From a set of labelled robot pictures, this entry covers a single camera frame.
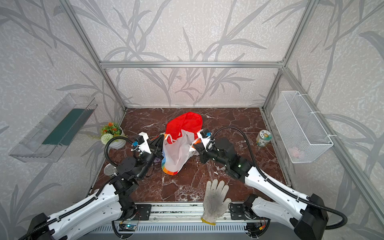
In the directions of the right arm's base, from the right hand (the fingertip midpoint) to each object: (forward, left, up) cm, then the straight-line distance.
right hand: (195, 141), depth 71 cm
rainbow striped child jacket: (+12, +11, -25) cm, 30 cm away
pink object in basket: (-4, -50, -5) cm, 50 cm away
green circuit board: (-32, +32, -25) cm, 51 cm away
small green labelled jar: (+13, -42, -18) cm, 48 cm away
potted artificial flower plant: (+14, +51, -10) cm, 54 cm away
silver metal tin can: (-6, +49, -20) cm, 53 cm away
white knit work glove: (-23, -9, -24) cm, 35 cm away
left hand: (+2, +13, +6) cm, 14 cm away
